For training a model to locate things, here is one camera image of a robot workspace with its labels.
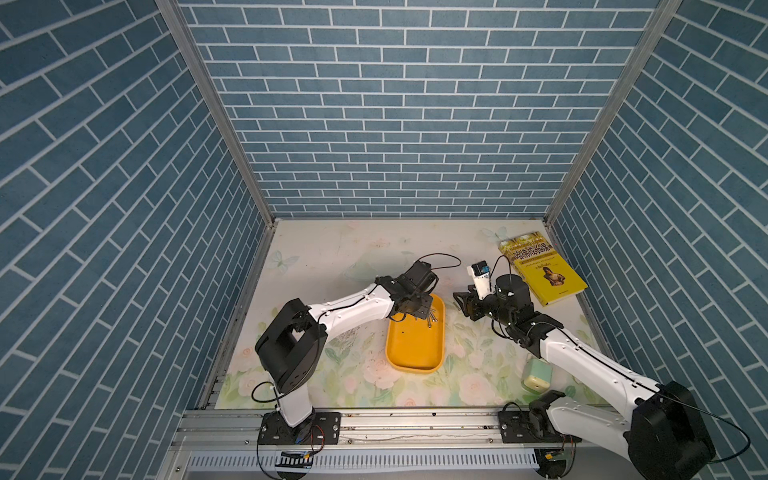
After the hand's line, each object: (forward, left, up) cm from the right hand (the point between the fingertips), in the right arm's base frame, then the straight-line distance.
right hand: (464, 291), depth 84 cm
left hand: (-3, +9, -6) cm, 11 cm away
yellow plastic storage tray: (-11, +12, -15) cm, 22 cm away
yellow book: (+16, -32, -12) cm, 37 cm away
